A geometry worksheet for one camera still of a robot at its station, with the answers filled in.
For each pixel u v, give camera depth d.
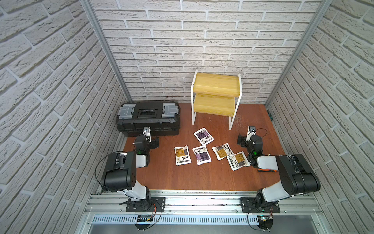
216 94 0.81
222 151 0.92
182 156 0.90
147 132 0.82
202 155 0.91
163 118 0.88
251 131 0.79
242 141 0.84
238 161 0.88
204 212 0.73
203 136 1.00
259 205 0.67
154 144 0.86
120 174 0.45
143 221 0.71
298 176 0.45
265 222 0.70
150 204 0.72
